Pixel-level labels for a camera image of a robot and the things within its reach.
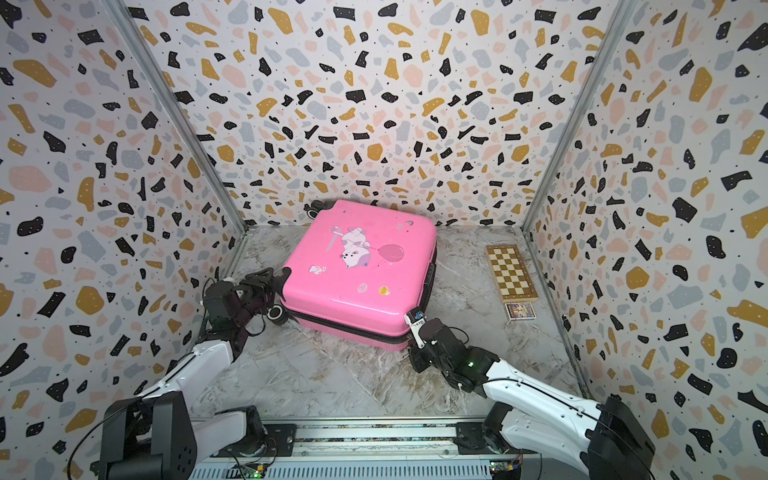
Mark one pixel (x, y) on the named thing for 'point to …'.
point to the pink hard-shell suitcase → (356, 274)
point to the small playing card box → (520, 310)
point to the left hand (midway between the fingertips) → (281, 273)
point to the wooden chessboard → (510, 273)
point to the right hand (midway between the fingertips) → (408, 345)
